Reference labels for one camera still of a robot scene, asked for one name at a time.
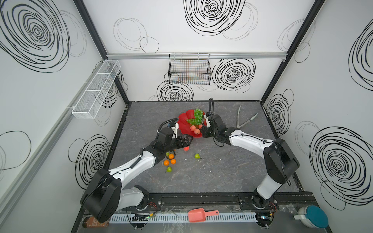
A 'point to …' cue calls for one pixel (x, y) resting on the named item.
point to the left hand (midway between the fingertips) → (188, 138)
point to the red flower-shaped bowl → (184, 126)
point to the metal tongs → (237, 126)
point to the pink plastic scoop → (199, 215)
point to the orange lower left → (166, 162)
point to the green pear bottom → (169, 169)
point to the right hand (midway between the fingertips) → (203, 129)
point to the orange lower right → (173, 161)
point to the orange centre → (171, 156)
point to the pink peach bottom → (193, 127)
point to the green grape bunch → (197, 120)
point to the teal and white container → (312, 216)
